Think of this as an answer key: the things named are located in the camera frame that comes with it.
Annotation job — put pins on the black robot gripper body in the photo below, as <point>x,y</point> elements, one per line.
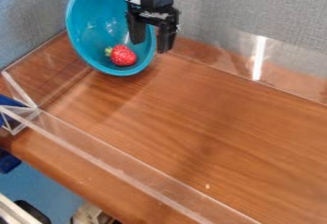
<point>156,11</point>

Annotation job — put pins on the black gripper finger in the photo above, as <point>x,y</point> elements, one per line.
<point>166,36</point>
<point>137,27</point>

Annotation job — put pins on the blue plastic bowl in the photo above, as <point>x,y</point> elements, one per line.
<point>97,26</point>

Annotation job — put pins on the red toy strawberry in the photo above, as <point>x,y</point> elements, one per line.
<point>121,55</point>

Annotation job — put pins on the clear acrylic left barrier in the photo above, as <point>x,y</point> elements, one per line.
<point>46,73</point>

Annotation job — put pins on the clear acrylic barrier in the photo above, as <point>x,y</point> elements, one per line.
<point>282,65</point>
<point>186,200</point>
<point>46,73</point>

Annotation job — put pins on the clear acrylic back barrier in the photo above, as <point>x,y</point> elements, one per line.
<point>282,65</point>

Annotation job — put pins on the clear acrylic front barrier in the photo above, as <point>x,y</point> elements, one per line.
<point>186,200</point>

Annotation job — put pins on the blue table clamp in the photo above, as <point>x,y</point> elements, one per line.
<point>9,161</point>

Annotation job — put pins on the white crumpled object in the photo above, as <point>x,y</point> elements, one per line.
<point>90,214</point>

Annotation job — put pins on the black and white equipment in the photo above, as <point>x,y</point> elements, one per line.
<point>19,212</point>

